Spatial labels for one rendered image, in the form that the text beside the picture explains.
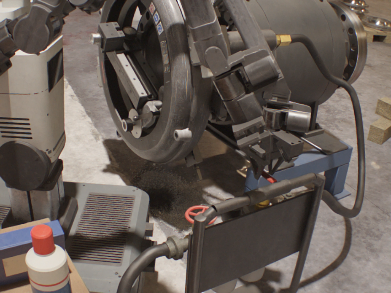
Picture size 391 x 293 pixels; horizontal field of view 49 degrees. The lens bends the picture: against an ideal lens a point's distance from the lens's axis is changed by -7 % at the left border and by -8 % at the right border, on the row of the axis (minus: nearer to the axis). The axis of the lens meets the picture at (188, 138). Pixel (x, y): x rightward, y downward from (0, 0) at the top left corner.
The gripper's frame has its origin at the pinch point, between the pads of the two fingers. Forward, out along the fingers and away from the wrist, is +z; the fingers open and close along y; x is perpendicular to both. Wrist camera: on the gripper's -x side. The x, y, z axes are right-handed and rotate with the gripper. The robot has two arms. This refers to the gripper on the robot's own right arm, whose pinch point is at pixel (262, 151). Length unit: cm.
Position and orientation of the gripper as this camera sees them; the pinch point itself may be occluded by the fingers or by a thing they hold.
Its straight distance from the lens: 99.8
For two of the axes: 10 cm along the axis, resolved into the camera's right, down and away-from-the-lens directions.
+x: -8.9, 4.0, 2.1
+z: 4.5, 8.1, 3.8
